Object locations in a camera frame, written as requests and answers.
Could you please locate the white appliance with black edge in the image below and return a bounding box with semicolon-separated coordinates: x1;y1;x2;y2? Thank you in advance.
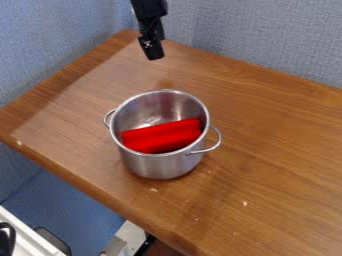
0;206;69;256

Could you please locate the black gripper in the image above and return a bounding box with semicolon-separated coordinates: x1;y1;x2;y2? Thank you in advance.
129;0;168;61

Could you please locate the stainless steel pot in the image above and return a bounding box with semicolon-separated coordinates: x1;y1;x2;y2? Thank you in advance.
102;89;217;180

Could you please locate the white table frame bracket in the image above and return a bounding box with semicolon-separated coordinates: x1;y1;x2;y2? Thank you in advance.
97;221;155;256

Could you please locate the black cable loop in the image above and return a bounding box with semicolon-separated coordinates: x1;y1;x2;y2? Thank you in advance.
0;222;17;256

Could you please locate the red rectangular block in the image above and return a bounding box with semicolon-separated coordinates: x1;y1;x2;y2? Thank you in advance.
120;118;201;154

